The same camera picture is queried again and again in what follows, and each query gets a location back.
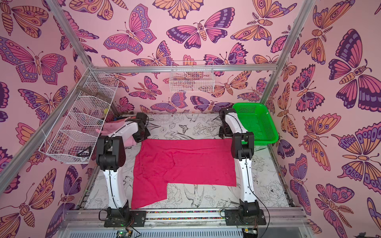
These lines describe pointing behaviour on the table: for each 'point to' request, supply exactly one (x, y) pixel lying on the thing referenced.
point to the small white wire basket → (192, 77)
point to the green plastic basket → (256, 118)
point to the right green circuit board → (251, 230)
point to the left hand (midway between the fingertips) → (147, 136)
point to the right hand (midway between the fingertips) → (223, 136)
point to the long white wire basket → (75, 136)
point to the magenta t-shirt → (201, 161)
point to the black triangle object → (86, 152)
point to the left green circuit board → (124, 233)
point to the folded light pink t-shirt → (110, 127)
